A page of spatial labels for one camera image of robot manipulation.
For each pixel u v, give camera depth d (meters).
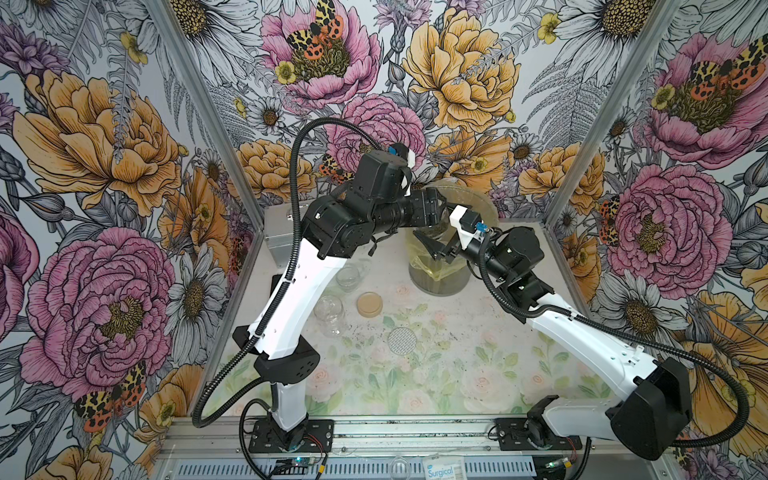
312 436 0.73
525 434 0.69
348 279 1.04
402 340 0.89
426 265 0.88
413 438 0.76
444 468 0.70
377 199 0.43
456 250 0.59
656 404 0.39
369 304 0.99
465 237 0.55
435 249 0.59
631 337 0.44
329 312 0.97
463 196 0.93
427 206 0.53
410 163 0.53
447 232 0.63
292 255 0.41
